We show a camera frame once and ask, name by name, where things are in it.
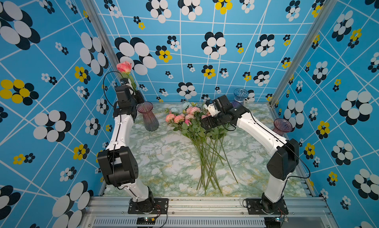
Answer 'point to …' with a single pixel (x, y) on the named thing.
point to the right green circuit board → (275, 222)
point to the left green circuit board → (145, 220)
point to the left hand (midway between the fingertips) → (139, 90)
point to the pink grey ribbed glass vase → (151, 122)
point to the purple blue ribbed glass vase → (240, 94)
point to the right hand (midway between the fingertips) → (209, 121)
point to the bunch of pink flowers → (187, 119)
